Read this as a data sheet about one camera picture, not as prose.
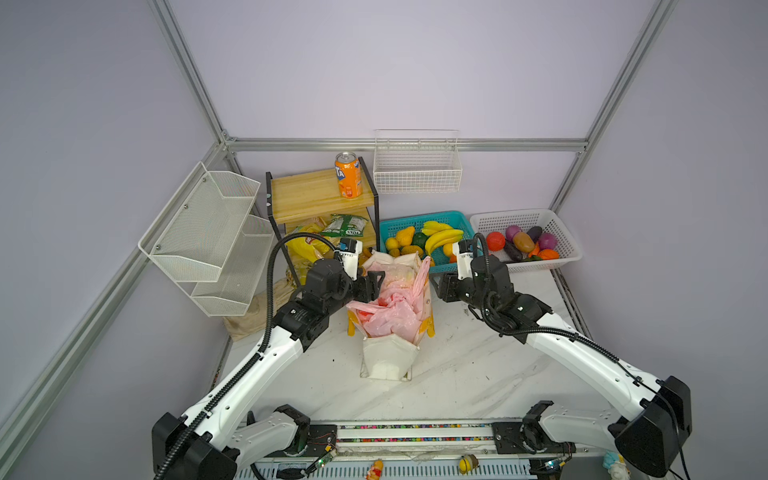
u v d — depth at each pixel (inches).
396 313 28.3
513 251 43.2
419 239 43.6
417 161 37.5
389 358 28.8
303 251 33.9
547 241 42.6
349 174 29.4
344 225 35.8
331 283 21.6
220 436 15.0
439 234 43.4
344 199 32.2
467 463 27.0
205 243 30.1
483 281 21.3
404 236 43.2
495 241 42.4
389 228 43.7
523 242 42.3
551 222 44.9
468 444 29.0
